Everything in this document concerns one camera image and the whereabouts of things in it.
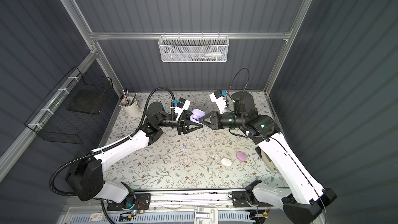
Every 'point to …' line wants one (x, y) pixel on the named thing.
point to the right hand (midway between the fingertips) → (203, 120)
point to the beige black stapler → (266, 158)
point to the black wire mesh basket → (67, 113)
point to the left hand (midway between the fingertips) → (204, 127)
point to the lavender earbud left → (184, 146)
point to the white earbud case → (226, 162)
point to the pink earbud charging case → (241, 156)
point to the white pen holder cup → (131, 110)
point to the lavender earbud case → (197, 114)
